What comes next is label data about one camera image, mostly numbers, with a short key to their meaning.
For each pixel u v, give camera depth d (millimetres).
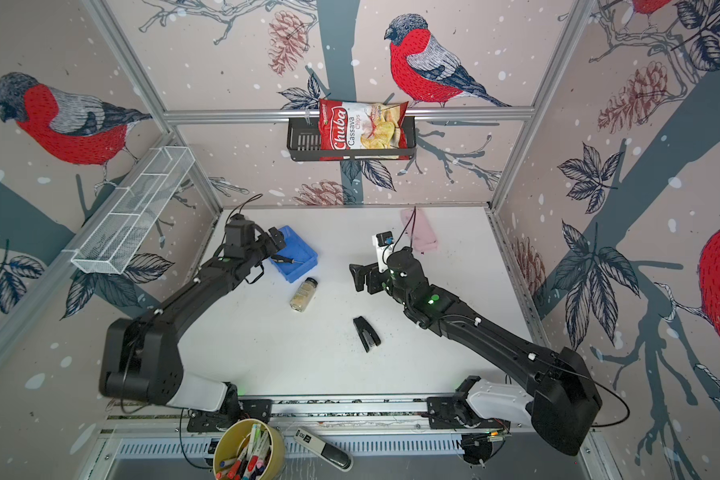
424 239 1041
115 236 729
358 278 684
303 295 919
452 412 660
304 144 943
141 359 433
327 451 649
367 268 674
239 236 674
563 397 391
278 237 820
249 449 622
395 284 606
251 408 750
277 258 1020
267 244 796
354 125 878
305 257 1043
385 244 655
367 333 856
